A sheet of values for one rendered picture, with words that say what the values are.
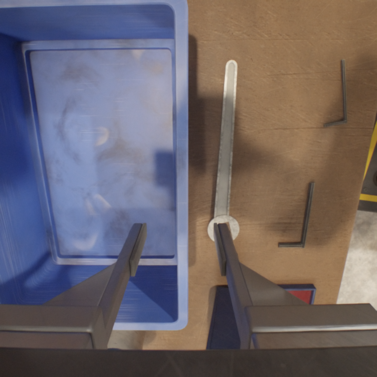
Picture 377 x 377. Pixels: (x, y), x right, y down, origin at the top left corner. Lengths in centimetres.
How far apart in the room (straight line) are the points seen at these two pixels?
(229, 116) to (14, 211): 27
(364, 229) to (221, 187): 80
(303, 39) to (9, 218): 38
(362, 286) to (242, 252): 86
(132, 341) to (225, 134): 31
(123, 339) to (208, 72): 36
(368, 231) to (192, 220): 82
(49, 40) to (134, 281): 29
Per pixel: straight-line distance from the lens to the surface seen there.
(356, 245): 110
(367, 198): 62
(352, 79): 39
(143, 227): 15
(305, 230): 40
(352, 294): 122
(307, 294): 46
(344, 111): 38
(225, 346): 34
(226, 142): 33
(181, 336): 49
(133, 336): 43
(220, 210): 36
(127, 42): 33
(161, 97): 33
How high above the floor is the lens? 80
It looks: 72 degrees down
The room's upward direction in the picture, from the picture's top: 179 degrees clockwise
